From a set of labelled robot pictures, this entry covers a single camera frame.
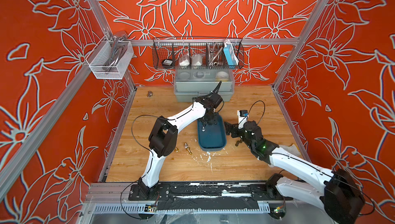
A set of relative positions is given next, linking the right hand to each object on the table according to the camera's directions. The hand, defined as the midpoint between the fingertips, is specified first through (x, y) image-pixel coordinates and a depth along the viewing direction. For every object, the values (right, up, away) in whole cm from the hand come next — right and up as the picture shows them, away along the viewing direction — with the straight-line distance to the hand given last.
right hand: (228, 121), depth 81 cm
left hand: (-7, -1, +10) cm, 12 cm away
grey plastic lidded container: (-22, +22, +17) cm, 35 cm away
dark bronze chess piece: (+6, -15, +7) cm, 17 cm away
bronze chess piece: (-21, -18, +4) cm, 28 cm away
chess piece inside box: (-13, -7, +13) cm, 20 cm away
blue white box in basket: (+3, +36, +7) cm, 37 cm away
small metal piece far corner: (-53, +16, +33) cm, 64 cm away
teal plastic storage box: (-7, -12, +9) cm, 17 cm away
